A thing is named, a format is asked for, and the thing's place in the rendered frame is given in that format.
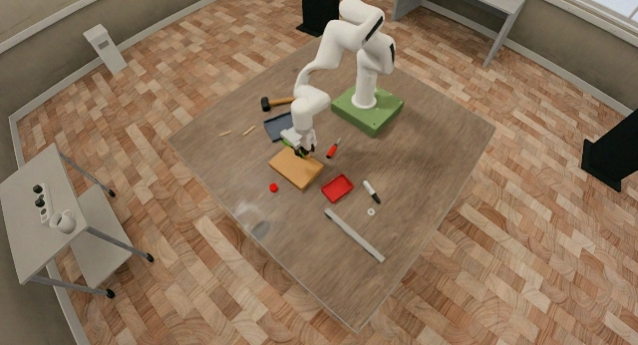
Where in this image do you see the black rubber mallet with wooden handle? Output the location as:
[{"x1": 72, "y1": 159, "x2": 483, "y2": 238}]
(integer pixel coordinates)
[{"x1": 260, "y1": 97, "x2": 296, "y2": 112}]

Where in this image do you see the tan wooden bench board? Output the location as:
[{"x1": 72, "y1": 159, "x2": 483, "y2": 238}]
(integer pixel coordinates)
[{"x1": 269, "y1": 146, "x2": 324, "y2": 191}]

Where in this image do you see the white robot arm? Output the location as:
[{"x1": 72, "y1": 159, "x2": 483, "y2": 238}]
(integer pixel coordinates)
[{"x1": 280, "y1": 0, "x2": 396, "y2": 150}]

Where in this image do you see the white marker with black cap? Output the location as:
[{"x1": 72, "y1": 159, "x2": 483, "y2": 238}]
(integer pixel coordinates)
[{"x1": 362, "y1": 179, "x2": 381, "y2": 203}]

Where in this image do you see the red shallow tray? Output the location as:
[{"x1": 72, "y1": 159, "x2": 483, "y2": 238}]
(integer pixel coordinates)
[{"x1": 321, "y1": 173, "x2": 354, "y2": 204}]

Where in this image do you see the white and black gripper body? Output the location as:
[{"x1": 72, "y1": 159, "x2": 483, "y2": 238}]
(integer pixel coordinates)
[{"x1": 298, "y1": 129, "x2": 317, "y2": 151}]

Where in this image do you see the grey flat bar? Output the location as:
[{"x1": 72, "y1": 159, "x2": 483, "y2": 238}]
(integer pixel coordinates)
[{"x1": 324, "y1": 208, "x2": 385, "y2": 262}]

